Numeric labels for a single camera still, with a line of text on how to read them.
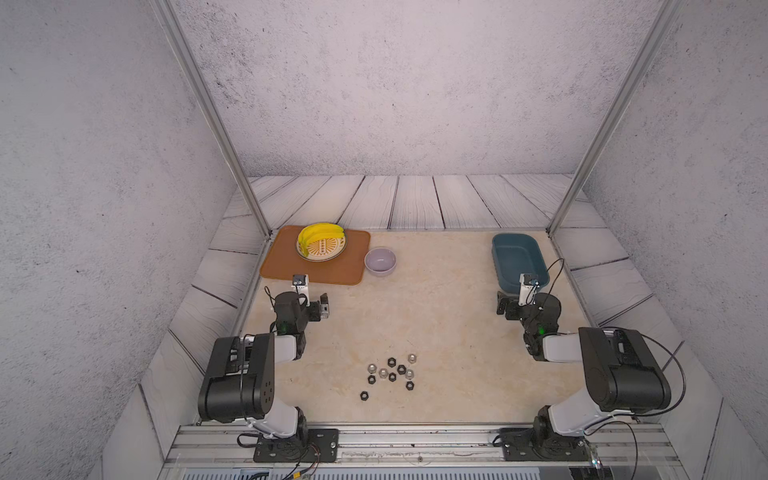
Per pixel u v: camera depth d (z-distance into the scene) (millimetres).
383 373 847
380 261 1077
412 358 874
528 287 820
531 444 726
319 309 859
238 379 454
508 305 840
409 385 827
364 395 808
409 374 847
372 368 861
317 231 1127
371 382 843
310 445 724
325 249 1145
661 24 717
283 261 1113
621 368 470
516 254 1138
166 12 698
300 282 826
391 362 867
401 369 853
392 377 845
